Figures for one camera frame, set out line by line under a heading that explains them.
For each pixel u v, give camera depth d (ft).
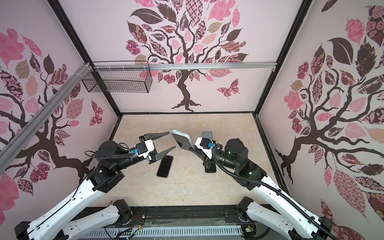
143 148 1.36
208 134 3.50
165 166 2.99
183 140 1.66
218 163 1.74
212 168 2.92
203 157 1.76
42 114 2.00
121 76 3.10
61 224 1.33
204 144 1.62
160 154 1.63
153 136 1.64
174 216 2.47
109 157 1.35
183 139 1.66
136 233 2.28
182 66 3.05
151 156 1.60
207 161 1.72
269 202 1.46
